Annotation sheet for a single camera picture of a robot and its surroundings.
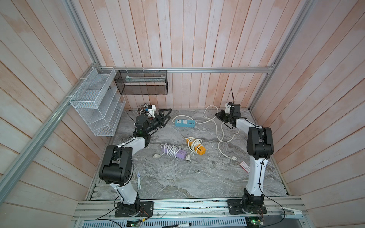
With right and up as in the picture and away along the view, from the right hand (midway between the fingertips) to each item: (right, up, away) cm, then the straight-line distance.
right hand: (215, 112), depth 106 cm
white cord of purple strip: (-33, -25, -18) cm, 45 cm away
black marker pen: (-26, -59, -38) cm, 74 cm away
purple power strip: (-26, -28, -18) cm, 42 cm away
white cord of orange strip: (-15, -20, -12) cm, 28 cm away
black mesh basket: (-55, +22, -3) cm, 60 cm away
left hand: (-32, -3, -23) cm, 39 cm away
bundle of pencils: (-54, +2, -5) cm, 55 cm away
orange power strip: (-14, -25, -16) cm, 33 cm away
